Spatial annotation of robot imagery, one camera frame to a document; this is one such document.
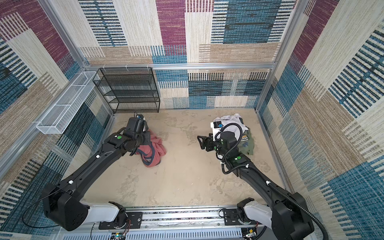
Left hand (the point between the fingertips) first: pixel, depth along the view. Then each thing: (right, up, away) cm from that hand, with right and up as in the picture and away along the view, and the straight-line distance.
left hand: (146, 133), depth 81 cm
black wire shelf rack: (-21, +29, +27) cm, 45 cm away
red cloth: (0, -12, +9) cm, 15 cm away
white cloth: (+55, +9, +30) cm, 64 cm away
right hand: (+31, -2, -1) cm, 31 cm away
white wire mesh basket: (-39, +6, -11) cm, 41 cm away
